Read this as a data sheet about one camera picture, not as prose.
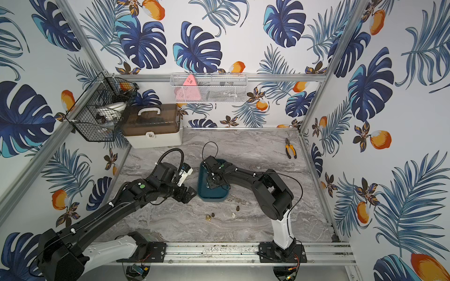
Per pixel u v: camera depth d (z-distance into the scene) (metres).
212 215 0.85
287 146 1.12
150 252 0.73
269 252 0.75
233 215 0.84
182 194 0.68
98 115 0.85
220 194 0.91
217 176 0.67
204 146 1.14
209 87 1.01
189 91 0.90
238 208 0.86
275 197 0.50
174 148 0.63
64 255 0.38
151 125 0.95
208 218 0.83
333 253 0.76
